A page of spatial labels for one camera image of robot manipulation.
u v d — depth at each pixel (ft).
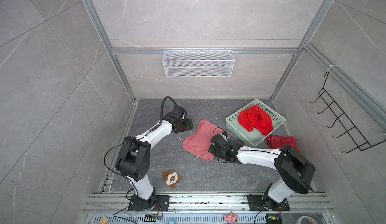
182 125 2.63
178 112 2.40
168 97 2.54
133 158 1.55
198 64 3.30
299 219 2.24
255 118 3.20
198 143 3.04
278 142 3.03
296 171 1.45
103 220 2.25
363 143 1.90
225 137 2.68
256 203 2.40
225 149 2.21
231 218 2.21
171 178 2.56
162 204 2.41
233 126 3.12
